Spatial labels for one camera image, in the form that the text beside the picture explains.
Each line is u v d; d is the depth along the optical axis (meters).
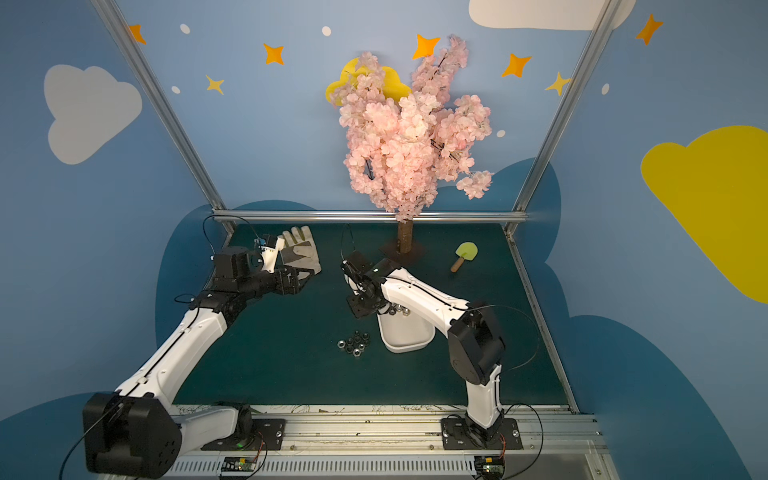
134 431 0.39
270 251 0.72
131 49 0.75
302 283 0.74
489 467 0.73
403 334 0.90
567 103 0.85
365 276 0.62
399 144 0.62
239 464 0.72
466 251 1.15
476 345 0.48
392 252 1.14
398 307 0.98
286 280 0.71
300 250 1.10
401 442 0.74
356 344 0.89
